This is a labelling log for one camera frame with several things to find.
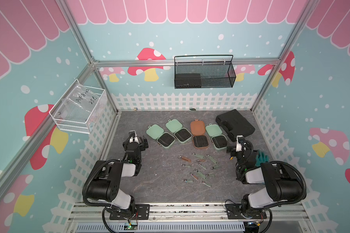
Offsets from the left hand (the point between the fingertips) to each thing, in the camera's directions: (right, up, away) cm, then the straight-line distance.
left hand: (137, 139), depth 93 cm
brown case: (+42, -2, +10) cm, 43 cm away
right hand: (+63, 0, -3) cm, 63 cm away
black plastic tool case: (+68, +10, +13) cm, 70 cm away
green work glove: (+79, -12, -1) cm, 80 cm away
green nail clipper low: (+43, -25, -10) cm, 51 cm away
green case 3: (+55, -2, +8) cm, 56 cm away
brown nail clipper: (+30, -13, +1) cm, 33 cm away
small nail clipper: (+33, -24, -8) cm, 41 cm away
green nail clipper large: (+48, -13, +1) cm, 50 cm away
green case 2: (+29, +2, +12) cm, 31 cm away
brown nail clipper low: (+36, -22, -6) cm, 43 cm away
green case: (+16, -1, +10) cm, 19 cm away
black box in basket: (+32, +37, -2) cm, 49 cm away
